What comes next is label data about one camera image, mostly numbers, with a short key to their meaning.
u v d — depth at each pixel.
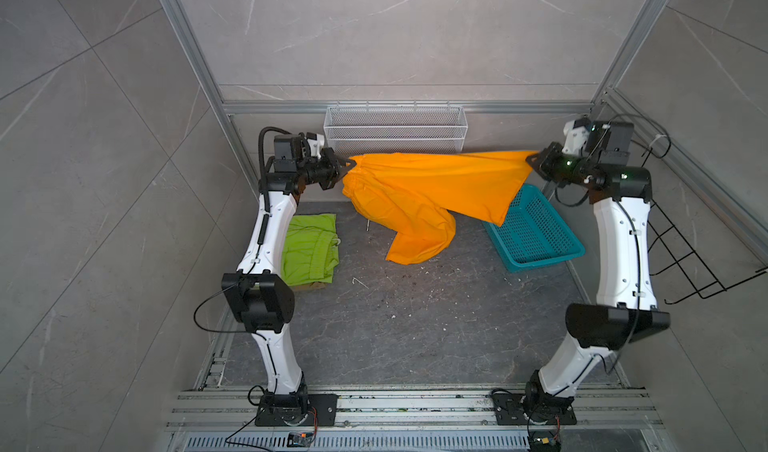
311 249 0.98
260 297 0.53
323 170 0.70
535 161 0.68
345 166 0.78
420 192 0.91
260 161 0.60
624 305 0.44
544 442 0.70
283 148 0.63
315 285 0.94
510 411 0.73
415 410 0.75
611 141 0.50
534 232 1.10
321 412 0.73
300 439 0.70
